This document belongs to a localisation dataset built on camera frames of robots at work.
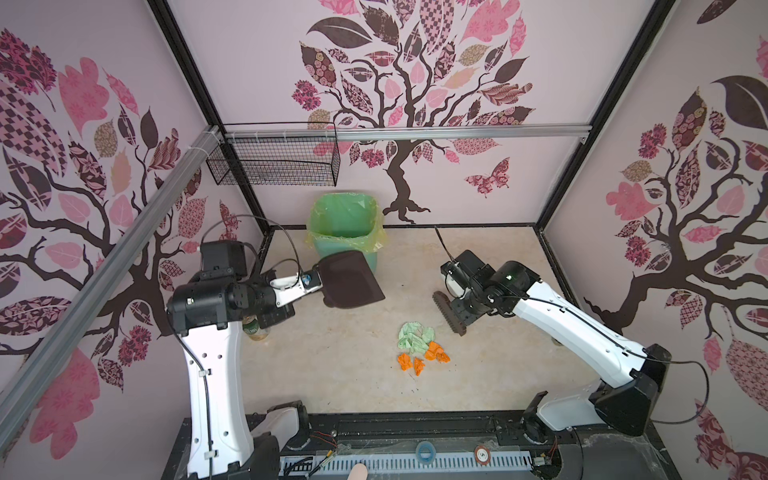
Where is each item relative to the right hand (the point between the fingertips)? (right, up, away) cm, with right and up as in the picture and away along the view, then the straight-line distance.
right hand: (463, 303), depth 76 cm
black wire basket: (-66, +51, +46) cm, 96 cm away
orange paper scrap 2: (-4, -18, +10) cm, 21 cm away
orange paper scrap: (-6, -16, +12) cm, 21 cm away
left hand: (-42, +3, -11) cm, 43 cm away
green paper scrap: (-13, -13, +11) cm, 22 cm away
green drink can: (-60, -8, +9) cm, 62 cm away
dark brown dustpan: (-30, +6, -3) cm, 30 cm away
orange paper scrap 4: (-11, -19, +8) cm, 24 cm away
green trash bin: (-40, +15, +14) cm, 45 cm away
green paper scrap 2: (-7, -12, +14) cm, 20 cm away
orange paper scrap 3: (-15, -19, +9) cm, 26 cm away
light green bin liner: (-33, +26, +26) cm, 50 cm away
